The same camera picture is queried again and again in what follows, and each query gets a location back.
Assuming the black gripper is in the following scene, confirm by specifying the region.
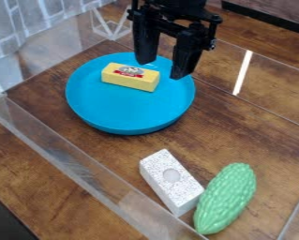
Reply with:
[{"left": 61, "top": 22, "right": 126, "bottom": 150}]
[{"left": 129, "top": 0, "right": 224, "bottom": 80}]

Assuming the clear acrylic enclosure wall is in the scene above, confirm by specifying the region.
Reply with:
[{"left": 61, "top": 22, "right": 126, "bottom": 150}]
[{"left": 0, "top": 0, "right": 299, "bottom": 240}]

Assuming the white brick pattern cloth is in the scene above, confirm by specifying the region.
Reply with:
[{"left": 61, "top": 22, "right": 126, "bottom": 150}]
[{"left": 0, "top": 0, "right": 115, "bottom": 58}]

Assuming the white speckled block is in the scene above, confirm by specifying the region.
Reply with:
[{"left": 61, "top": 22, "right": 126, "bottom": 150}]
[{"left": 139, "top": 149, "right": 205, "bottom": 217}]

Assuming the blue round tray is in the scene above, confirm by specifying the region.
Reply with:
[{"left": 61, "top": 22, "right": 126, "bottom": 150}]
[{"left": 66, "top": 52, "right": 195, "bottom": 135}]

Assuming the green bitter gourd toy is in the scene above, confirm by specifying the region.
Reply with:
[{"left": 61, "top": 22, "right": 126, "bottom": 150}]
[{"left": 193, "top": 163, "right": 257, "bottom": 234}]

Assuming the yellow brick with label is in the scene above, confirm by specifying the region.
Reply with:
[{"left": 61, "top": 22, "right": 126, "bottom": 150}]
[{"left": 102, "top": 62, "right": 161, "bottom": 92}]

